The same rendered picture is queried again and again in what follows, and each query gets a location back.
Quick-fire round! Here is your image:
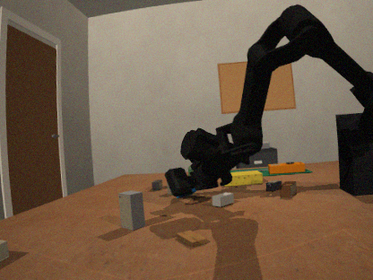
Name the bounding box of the orange rectangular block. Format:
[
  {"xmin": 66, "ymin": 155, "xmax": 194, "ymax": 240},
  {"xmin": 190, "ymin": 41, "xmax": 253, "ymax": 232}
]
[{"xmin": 268, "ymin": 162, "xmax": 305, "ymax": 174}]

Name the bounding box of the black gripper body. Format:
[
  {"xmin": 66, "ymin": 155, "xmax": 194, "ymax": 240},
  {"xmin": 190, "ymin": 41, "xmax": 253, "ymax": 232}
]
[{"xmin": 165, "ymin": 162, "xmax": 232, "ymax": 197}]

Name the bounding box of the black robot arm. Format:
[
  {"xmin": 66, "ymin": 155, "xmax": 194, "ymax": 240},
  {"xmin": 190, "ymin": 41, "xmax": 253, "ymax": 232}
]
[{"xmin": 180, "ymin": 4, "xmax": 373, "ymax": 174}]

